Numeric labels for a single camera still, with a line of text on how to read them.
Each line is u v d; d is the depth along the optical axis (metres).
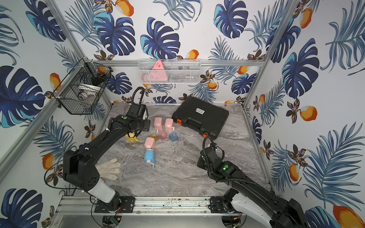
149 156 0.84
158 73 0.90
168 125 1.00
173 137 1.01
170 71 0.92
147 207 0.75
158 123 1.00
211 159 0.59
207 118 1.04
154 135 1.03
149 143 0.91
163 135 1.03
